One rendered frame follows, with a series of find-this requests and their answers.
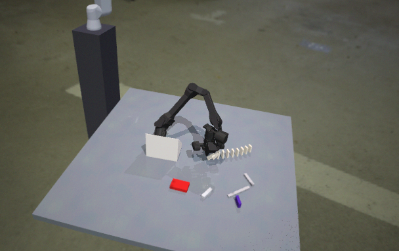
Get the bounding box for purple rectangular block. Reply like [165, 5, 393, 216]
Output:
[235, 195, 241, 208]

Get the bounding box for red rectangular block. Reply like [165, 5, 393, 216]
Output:
[170, 179, 190, 192]

